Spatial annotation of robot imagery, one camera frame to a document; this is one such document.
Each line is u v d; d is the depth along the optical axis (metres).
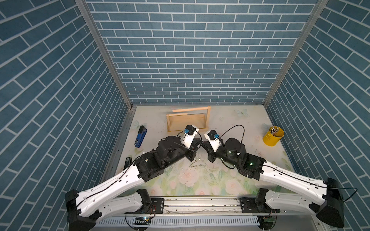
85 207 0.39
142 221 0.72
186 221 0.77
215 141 0.58
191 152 0.55
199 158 0.57
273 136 0.90
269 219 0.71
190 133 0.52
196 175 0.84
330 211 0.39
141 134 0.99
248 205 0.73
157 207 0.73
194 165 0.89
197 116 1.12
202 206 0.75
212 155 0.61
